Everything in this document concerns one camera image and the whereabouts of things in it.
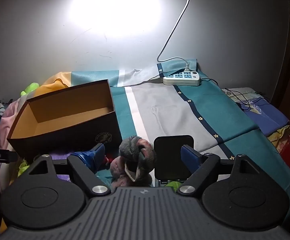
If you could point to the purple cloth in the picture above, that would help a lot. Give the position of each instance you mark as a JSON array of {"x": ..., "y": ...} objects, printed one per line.
[{"x": 60, "y": 152}]

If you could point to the black rectangular device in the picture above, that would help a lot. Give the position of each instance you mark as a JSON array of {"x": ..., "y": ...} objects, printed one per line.
[{"x": 172, "y": 155}]

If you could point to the brown cardboard box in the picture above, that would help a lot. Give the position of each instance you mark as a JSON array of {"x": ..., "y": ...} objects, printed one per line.
[{"x": 67, "y": 135}]

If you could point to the neon green mesh pouf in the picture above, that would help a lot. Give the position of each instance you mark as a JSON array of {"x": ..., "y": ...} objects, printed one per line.
[{"x": 22, "y": 166}]

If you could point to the white power strip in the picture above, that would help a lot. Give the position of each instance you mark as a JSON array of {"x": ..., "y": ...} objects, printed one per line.
[{"x": 180, "y": 81}]

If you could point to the bright green frog plush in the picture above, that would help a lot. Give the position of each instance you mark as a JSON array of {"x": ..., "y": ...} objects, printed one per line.
[{"x": 31, "y": 87}]

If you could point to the yellow patterned cloth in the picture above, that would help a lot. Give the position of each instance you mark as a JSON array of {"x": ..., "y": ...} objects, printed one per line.
[{"x": 281, "y": 135}]

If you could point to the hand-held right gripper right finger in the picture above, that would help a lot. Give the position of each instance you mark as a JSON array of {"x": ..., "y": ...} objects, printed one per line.
[{"x": 188, "y": 157}]

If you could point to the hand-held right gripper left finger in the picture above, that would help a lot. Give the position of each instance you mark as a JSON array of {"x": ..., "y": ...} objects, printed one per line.
[{"x": 98, "y": 155}]

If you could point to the blue pillowcase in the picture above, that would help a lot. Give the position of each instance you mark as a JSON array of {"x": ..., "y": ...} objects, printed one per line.
[{"x": 264, "y": 115}]

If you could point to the grey pink striped cloth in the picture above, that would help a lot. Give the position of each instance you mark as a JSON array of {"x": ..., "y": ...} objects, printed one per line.
[{"x": 135, "y": 150}]

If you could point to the teal grey striped bedsheet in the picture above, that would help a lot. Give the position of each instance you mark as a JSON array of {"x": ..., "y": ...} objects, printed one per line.
[{"x": 165, "y": 110}]

